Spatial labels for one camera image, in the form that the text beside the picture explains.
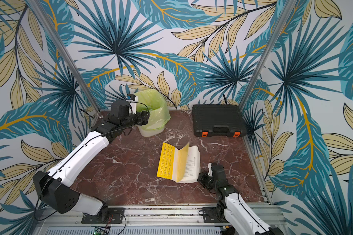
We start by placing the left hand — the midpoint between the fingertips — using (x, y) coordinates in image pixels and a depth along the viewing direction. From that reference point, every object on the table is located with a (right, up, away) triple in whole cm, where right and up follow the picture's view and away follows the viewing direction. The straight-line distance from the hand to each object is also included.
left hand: (143, 114), depth 77 cm
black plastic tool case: (+46, -2, +24) cm, 52 cm away
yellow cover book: (+20, -30, +11) cm, 38 cm away
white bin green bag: (0, +11, +24) cm, 26 cm away
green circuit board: (-21, -58, -6) cm, 62 cm away
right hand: (+27, -35, +8) cm, 45 cm away
